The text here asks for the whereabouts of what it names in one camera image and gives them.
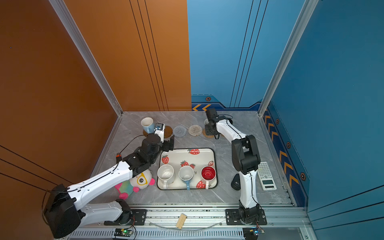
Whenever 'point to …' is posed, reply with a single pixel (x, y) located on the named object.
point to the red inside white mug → (208, 174)
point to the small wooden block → (181, 220)
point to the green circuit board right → (252, 233)
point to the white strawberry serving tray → (197, 158)
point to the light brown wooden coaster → (145, 133)
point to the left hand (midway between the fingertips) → (166, 133)
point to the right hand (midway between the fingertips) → (210, 131)
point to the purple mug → (206, 122)
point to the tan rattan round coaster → (204, 131)
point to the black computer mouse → (235, 183)
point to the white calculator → (266, 178)
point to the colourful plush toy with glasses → (141, 181)
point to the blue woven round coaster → (179, 131)
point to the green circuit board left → (123, 232)
